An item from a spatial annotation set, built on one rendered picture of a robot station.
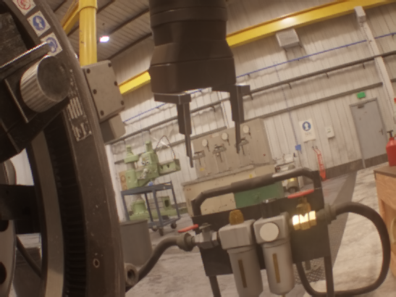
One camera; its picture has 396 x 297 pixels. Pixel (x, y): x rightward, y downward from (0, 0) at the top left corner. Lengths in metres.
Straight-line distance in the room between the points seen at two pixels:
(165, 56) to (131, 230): 2.67
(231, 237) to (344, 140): 9.96
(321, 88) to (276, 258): 10.26
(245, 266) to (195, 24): 0.68
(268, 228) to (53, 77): 0.64
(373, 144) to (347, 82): 2.29
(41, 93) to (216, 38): 0.17
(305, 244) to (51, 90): 0.77
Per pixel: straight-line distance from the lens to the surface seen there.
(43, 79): 0.26
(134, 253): 2.95
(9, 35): 0.37
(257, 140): 6.68
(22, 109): 0.27
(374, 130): 10.63
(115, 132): 0.56
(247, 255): 0.84
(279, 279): 0.84
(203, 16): 0.28
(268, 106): 11.28
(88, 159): 0.42
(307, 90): 11.05
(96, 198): 0.42
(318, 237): 0.88
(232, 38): 11.67
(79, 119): 0.43
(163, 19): 0.28
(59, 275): 0.43
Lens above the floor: 0.56
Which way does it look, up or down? 6 degrees up
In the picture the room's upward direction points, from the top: 12 degrees counter-clockwise
